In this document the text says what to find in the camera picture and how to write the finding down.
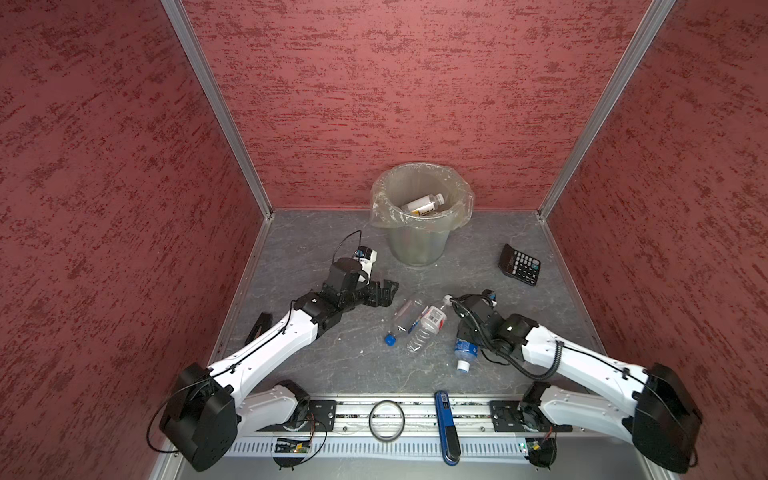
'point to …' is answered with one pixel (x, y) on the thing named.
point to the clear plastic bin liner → (418, 197)
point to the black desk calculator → (519, 266)
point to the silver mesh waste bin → (420, 249)
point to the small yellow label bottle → (424, 205)
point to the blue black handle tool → (449, 433)
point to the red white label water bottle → (431, 322)
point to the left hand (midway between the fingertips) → (383, 288)
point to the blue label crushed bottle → (465, 354)
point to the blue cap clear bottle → (405, 319)
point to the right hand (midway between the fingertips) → (463, 335)
